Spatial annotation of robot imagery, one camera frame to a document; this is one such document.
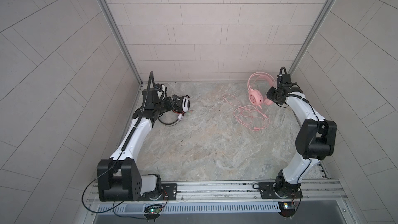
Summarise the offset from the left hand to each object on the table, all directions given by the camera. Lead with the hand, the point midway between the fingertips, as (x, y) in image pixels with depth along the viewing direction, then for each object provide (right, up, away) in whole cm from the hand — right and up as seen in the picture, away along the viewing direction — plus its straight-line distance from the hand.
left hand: (180, 98), depth 81 cm
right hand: (+52, +2, +12) cm, 53 cm away
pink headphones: (+42, +1, +6) cm, 43 cm away
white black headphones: (+2, -5, +13) cm, 14 cm away
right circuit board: (+50, -49, -13) cm, 71 cm away
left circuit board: (-8, -47, -17) cm, 51 cm away
